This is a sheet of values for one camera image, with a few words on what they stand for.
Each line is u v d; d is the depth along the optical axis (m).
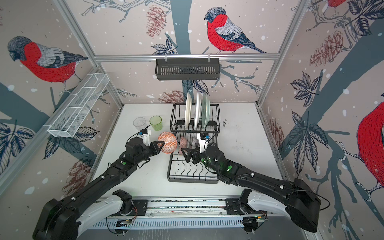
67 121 0.71
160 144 0.79
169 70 1.07
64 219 0.39
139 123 1.04
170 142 0.81
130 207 0.69
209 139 0.65
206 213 0.73
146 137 0.74
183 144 0.86
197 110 0.68
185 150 0.68
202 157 0.66
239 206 0.66
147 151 0.66
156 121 1.04
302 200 0.41
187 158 0.66
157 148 0.72
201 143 0.66
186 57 0.93
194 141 0.86
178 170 0.85
